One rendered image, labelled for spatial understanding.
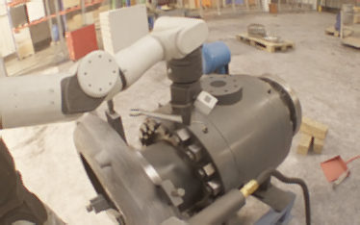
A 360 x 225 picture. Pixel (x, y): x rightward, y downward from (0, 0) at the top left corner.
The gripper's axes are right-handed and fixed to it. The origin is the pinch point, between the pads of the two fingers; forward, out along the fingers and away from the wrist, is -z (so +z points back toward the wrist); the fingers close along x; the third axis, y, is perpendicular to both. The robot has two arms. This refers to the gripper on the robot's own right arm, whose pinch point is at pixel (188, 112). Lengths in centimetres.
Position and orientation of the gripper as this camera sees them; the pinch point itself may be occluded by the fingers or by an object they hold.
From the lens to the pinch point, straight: 70.5
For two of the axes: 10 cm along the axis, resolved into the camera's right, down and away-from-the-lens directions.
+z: -0.7, -8.4, -5.4
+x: 4.1, -5.1, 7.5
